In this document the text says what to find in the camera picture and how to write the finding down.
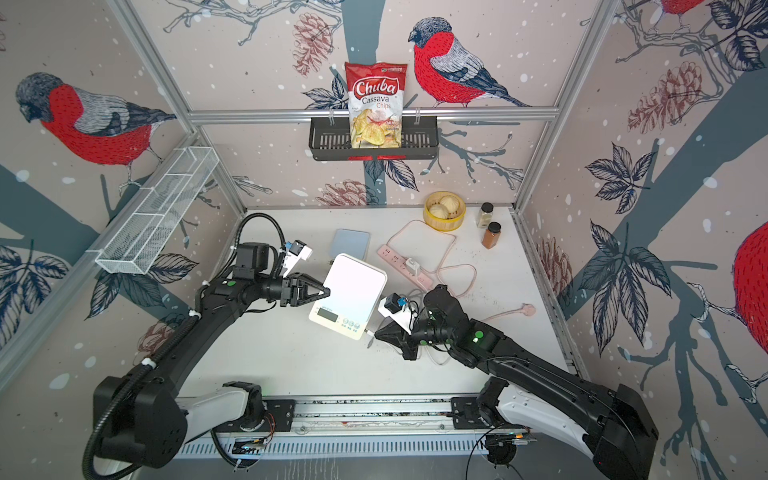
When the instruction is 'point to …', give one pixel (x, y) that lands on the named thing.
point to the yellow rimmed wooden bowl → (455, 220)
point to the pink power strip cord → (527, 309)
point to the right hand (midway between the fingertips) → (379, 332)
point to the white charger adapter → (412, 265)
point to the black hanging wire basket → (330, 140)
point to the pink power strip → (399, 263)
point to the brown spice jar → (492, 235)
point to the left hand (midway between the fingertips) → (330, 291)
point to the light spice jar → (485, 215)
